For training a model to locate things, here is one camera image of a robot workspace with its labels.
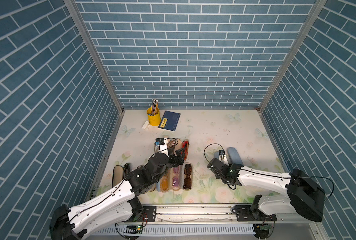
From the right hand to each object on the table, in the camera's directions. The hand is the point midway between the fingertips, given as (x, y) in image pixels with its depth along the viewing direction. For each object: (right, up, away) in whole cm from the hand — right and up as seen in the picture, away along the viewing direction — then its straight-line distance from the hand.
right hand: (221, 169), depth 87 cm
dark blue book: (-33, +29, +25) cm, 50 cm away
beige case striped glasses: (-28, +13, +7) cm, 32 cm away
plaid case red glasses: (-21, +13, +9) cm, 27 cm away
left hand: (-22, +13, -14) cm, 30 cm away
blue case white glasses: (+10, +6, +6) cm, 13 cm away
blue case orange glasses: (-33, -5, -11) cm, 35 cm away
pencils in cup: (-42, +41, +15) cm, 61 cm away
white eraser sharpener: (-50, +26, +21) cm, 60 cm away
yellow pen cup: (-44, +29, +18) cm, 55 cm away
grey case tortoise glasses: (-20, -4, -5) cm, 21 cm away
